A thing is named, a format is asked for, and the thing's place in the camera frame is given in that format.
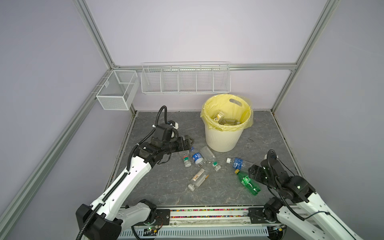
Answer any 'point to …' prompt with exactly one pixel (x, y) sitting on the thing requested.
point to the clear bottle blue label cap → (197, 157)
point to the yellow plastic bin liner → (234, 107)
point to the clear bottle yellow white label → (198, 180)
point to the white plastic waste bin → (223, 141)
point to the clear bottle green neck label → (209, 157)
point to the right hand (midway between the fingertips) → (255, 172)
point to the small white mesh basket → (119, 90)
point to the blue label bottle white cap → (238, 163)
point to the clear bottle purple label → (226, 121)
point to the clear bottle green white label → (219, 115)
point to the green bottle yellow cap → (248, 183)
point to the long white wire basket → (186, 78)
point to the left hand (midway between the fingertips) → (187, 144)
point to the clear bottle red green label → (185, 156)
